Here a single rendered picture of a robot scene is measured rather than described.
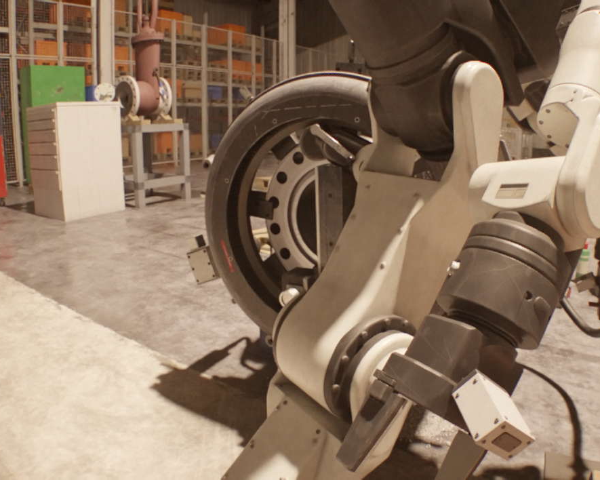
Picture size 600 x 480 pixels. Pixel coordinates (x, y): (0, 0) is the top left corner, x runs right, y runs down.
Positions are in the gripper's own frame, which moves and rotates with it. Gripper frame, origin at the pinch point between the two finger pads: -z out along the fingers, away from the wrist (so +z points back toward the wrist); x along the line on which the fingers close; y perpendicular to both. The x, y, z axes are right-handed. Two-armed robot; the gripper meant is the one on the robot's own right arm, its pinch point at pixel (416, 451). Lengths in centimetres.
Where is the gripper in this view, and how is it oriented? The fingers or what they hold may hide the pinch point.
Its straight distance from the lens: 36.3
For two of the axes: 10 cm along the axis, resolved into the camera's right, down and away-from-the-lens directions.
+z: 5.2, -8.4, 1.9
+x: 7.5, 5.5, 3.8
